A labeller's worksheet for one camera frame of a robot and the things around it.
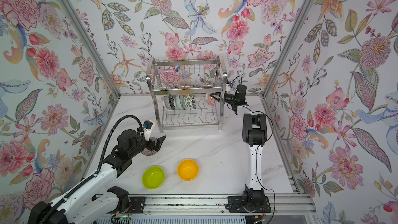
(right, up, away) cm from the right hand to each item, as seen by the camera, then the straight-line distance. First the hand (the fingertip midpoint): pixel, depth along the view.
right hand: (210, 95), depth 98 cm
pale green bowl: (-20, -4, +3) cm, 20 cm away
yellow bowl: (-14, -41, -15) cm, 46 cm away
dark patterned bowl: (-27, -4, +2) cm, 27 cm away
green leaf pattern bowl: (-13, -4, +3) cm, 14 cm away
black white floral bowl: (0, -3, 0) cm, 3 cm away
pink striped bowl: (-32, -29, -25) cm, 50 cm away
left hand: (-28, -21, -18) cm, 39 cm away
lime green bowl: (-32, -44, -17) cm, 57 cm away
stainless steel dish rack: (-21, +5, +15) cm, 26 cm away
